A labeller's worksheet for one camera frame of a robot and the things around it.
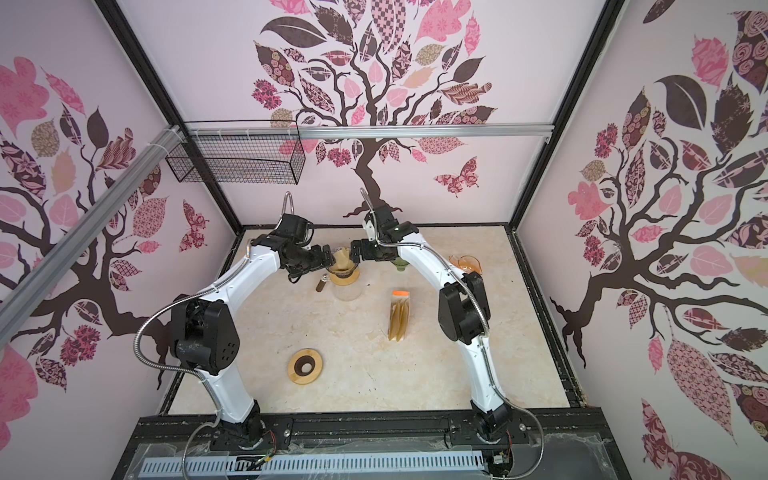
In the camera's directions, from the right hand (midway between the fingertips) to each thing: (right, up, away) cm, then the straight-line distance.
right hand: (364, 250), depth 93 cm
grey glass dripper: (-6, -7, -7) cm, 12 cm away
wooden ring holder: (-18, -31, -10) cm, 38 cm away
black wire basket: (-41, +32, +1) cm, 52 cm away
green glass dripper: (+12, -5, +13) cm, 18 cm away
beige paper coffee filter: (-6, -4, -2) cm, 7 cm away
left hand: (-13, -5, -2) cm, 14 cm away
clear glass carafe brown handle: (-8, -14, +6) cm, 18 cm away
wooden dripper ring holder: (-6, -10, -3) cm, 12 cm away
